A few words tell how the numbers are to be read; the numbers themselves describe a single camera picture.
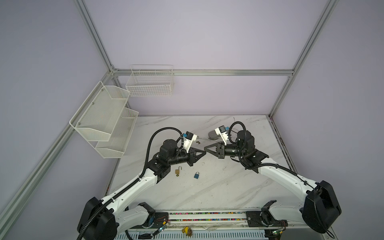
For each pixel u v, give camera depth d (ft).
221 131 2.19
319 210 1.32
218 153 2.16
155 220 2.40
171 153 1.91
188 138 2.12
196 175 2.90
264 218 2.16
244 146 1.92
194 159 2.08
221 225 2.40
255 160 1.90
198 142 3.43
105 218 1.26
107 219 1.26
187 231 2.26
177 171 2.97
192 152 2.09
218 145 2.18
